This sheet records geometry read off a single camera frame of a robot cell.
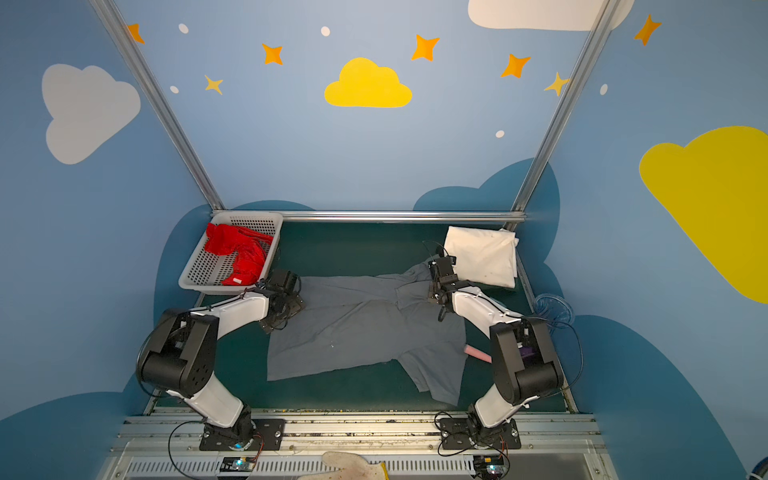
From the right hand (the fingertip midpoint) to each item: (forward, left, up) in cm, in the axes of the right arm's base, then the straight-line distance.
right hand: (446, 288), depth 95 cm
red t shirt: (+13, +69, +2) cm, 70 cm away
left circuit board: (-49, +53, -7) cm, 73 cm away
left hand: (-8, +50, -6) cm, 50 cm away
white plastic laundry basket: (+27, +68, 0) cm, 73 cm away
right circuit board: (-46, -8, -8) cm, 47 cm away
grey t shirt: (-10, +23, -7) cm, 26 cm away
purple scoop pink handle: (-18, -7, -6) cm, 20 cm away
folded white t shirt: (+15, -14, 0) cm, 20 cm away
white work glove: (-48, +26, -6) cm, 55 cm away
